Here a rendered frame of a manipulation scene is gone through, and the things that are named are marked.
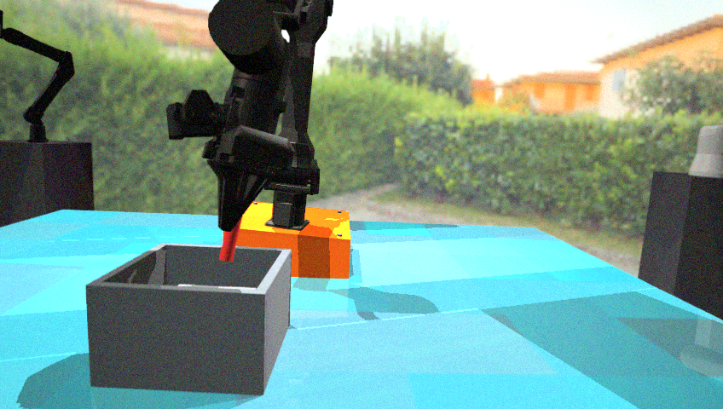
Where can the red peg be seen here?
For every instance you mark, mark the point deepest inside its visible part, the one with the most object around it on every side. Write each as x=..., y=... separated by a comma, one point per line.
x=229, y=243

